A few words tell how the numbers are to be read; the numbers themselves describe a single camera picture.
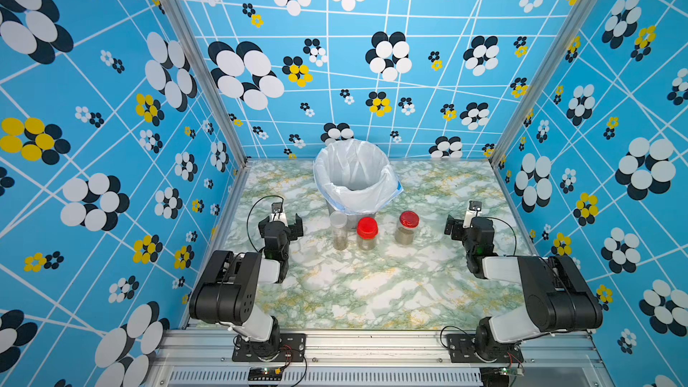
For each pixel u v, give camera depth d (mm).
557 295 452
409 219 868
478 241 720
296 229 886
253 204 1048
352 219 883
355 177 999
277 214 787
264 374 721
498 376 697
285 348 727
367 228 841
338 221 821
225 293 462
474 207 805
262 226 829
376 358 737
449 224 868
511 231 1006
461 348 728
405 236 917
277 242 708
